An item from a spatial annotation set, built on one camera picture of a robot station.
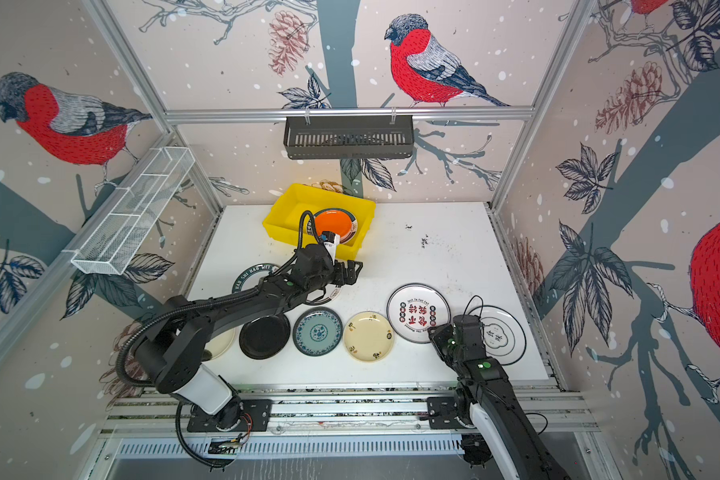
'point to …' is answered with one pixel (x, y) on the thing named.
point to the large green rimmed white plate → (353, 235)
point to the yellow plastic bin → (290, 201)
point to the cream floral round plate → (368, 336)
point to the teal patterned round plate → (317, 331)
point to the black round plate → (264, 337)
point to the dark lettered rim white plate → (250, 277)
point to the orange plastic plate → (338, 220)
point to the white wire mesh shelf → (126, 221)
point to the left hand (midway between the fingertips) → (351, 263)
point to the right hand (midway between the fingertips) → (427, 333)
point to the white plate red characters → (415, 308)
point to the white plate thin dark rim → (504, 334)
